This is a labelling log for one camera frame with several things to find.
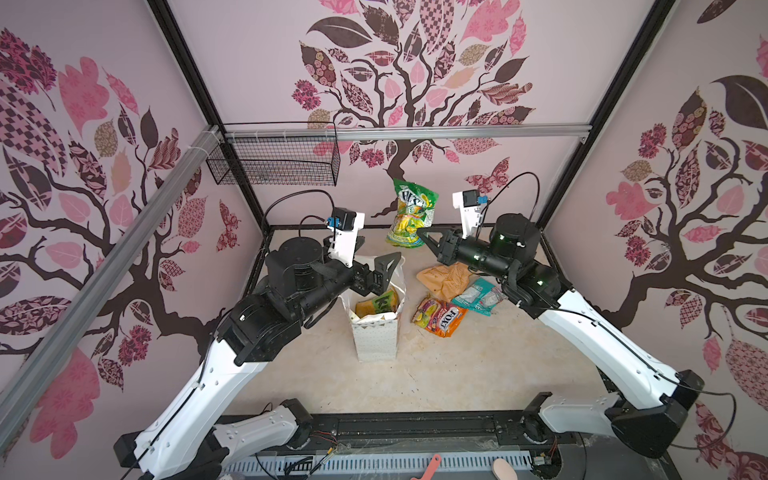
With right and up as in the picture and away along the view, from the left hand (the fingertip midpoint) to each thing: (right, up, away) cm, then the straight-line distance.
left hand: (380, 254), depth 56 cm
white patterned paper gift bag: (-2, -15, +12) cm, 20 cm away
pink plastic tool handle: (+11, -51, +13) cm, 54 cm away
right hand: (+8, +5, +4) cm, 11 cm away
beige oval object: (+28, -50, +11) cm, 58 cm away
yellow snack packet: (+1, -15, +32) cm, 35 cm away
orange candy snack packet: (+18, -20, +36) cm, 45 cm away
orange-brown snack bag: (+21, -9, +42) cm, 48 cm away
